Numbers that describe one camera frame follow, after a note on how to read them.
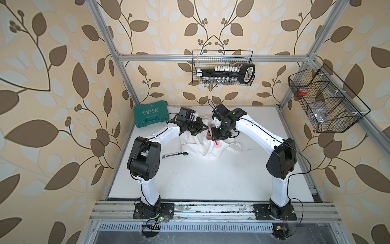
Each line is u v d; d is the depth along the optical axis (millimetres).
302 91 869
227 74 847
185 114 737
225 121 625
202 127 845
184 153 927
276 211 642
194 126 818
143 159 497
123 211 768
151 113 1116
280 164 485
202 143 909
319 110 727
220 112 690
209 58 911
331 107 727
